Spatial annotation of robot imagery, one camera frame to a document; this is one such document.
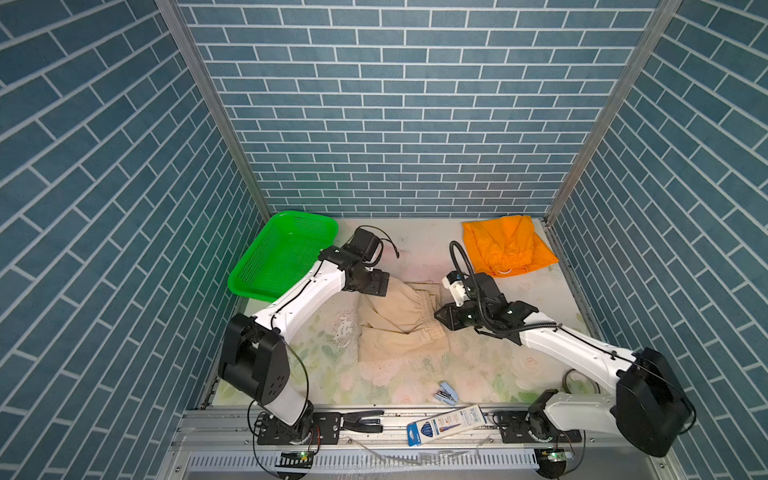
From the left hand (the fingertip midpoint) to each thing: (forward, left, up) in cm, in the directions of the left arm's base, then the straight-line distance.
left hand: (373, 283), depth 85 cm
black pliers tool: (-32, +5, -13) cm, 35 cm away
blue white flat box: (-34, -17, -13) cm, 40 cm away
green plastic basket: (+18, +33, -9) cm, 38 cm away
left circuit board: (-40, +18, -17) cm, 47 cm away
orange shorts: (+22, -48, -9) cm, 54 cm away
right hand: (-8, -17, -2) cm, 19 cm away
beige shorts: (-8, -8, -9) cm, 15 cm away
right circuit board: (-40, -45, -14) cm, 62 cm away
